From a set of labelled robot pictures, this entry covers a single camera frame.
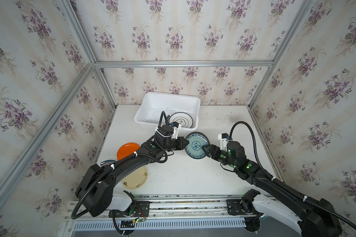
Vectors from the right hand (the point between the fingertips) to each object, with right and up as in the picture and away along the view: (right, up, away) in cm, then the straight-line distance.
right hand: (208, 147), depth 79 cm
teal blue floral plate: (-6, +4, +1) cm, 7 cm away
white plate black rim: (-13, +16, +29) cm, 36 cm away
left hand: (-10, +3, 0) cm, 11 cm away
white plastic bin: (-37, +27, +36) cm, 58 cm away
